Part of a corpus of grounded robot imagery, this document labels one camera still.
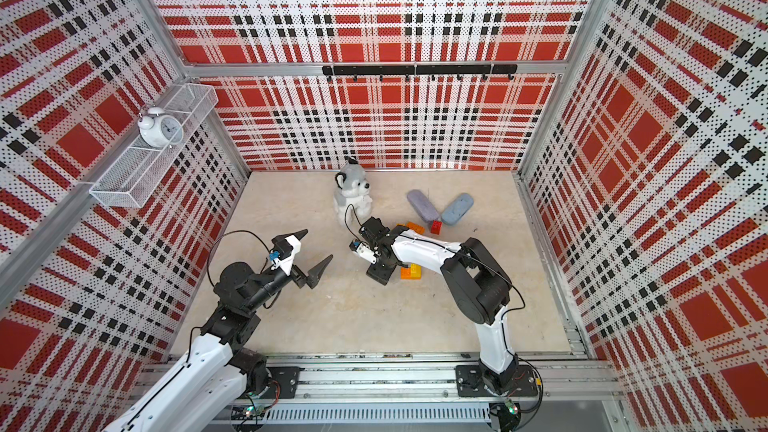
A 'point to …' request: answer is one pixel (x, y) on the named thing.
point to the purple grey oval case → (424, 207)
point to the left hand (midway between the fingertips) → (322, 241)
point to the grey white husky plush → (353, 202)
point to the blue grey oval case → (457, 208)
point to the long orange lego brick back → (414, 226)
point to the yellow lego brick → (416, 269)
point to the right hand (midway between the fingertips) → (388, 265)
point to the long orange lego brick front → (405, 273)
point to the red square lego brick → (436, 227)
